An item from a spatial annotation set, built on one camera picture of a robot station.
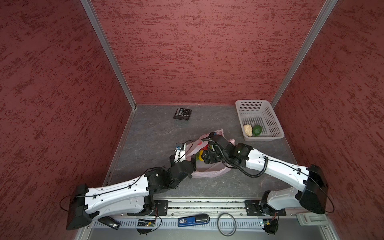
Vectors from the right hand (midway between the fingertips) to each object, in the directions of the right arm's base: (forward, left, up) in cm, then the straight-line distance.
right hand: (207, 159), depth 77 cm
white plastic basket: (+44, -46, -13) cm, 65 cm away
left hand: (0, +10, +3) cm, 10 cm away
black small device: (-25, +48, -12) cm, 56 cm away
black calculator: (+43, +16, -11) cm, 47 cm away
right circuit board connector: (-29, -29, -14) cm, 43 cm away
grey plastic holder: (-27, -48, -12) cm, 56 cm away
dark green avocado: (+23, -36, -8) cm, 44 cm away
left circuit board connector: (-25, +34, -16) cm, 45 cm away
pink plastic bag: (-2, +2, -12) cm, 12 cm away
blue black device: (-26, +6, -8) cm, 28 cm away
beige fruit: (+24, -30, -9) cm, 40 cm away
